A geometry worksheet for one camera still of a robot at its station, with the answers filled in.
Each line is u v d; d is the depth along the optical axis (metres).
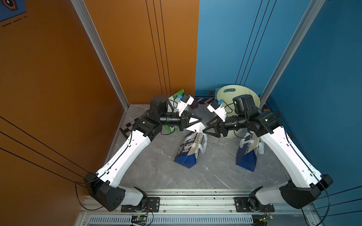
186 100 0.54
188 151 0.73
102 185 0.38
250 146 0.74
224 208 0.73
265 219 0.69
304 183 0.38
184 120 0.54
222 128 0.54
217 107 0.54
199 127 0.62
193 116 0.59
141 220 0.71
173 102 0.56
